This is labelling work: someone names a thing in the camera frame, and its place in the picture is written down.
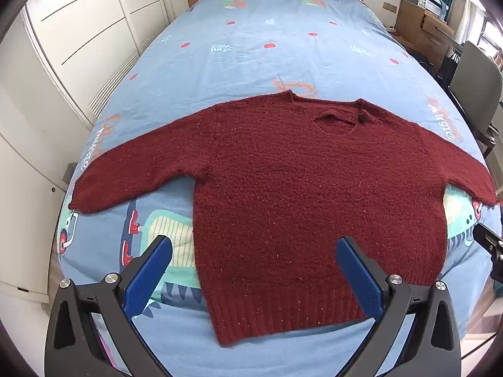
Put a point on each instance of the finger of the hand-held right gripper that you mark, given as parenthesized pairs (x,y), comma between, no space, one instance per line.
(491,241)

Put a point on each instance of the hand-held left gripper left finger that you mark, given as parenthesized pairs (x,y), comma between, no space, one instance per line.
(147,273)

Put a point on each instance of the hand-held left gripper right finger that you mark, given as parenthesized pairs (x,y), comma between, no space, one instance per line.
(359,273)

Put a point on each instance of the dark red knitted sweater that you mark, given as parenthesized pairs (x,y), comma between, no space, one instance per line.
(298,188)

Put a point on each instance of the grey chair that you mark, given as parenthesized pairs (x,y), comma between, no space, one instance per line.
(473,82)

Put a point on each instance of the white ribbed grille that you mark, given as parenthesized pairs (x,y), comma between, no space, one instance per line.
(114,86)

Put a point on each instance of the wooden cabinet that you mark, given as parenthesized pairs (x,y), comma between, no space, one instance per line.
(422,31)

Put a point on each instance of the blue printed bed sheet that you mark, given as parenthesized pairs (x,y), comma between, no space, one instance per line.
(255,55)

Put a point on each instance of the white wardrobe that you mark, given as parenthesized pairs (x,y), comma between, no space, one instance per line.
(78,19)

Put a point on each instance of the white wall socket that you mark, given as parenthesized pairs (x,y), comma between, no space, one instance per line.
(390,6)

